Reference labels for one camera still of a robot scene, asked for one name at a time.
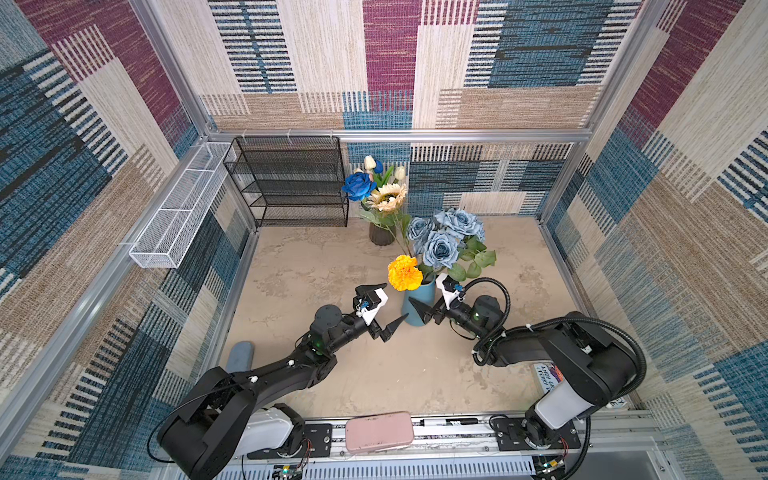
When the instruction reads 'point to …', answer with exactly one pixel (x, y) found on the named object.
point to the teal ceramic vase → (426, 294)
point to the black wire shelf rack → (291, 180)
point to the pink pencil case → (379, 432)
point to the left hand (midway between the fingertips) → (395, 295)
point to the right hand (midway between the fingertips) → (421, 288)
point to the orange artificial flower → (403, 275)
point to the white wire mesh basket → (168, 237)
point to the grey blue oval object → (241, 357)
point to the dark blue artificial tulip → (379, 167)
